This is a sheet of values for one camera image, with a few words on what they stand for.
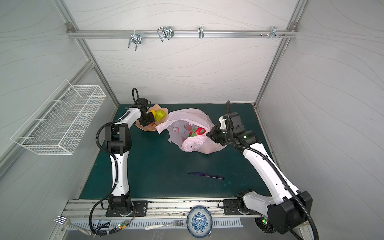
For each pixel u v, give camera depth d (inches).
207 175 33.3
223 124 27.1
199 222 27.3
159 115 41.5
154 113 41.2
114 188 25.0
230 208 29.0
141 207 29.2
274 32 30.1
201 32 30.8
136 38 31.0
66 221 27.1
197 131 36.6
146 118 36.8
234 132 21.9
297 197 15.1
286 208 14.6
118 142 24.5
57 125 26.6
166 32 30.1
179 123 39.4
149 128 41.2
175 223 27.3
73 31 30.2
